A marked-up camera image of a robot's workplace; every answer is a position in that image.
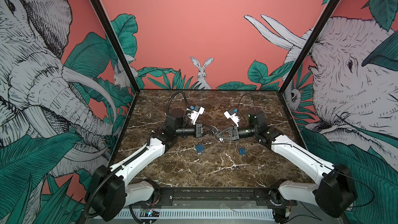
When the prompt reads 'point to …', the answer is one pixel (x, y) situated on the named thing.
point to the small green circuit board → (149, 212)
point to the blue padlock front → (242, 151)
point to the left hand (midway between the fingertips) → (214, 130)
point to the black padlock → (216, 130)
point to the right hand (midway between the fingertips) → (218, 136)
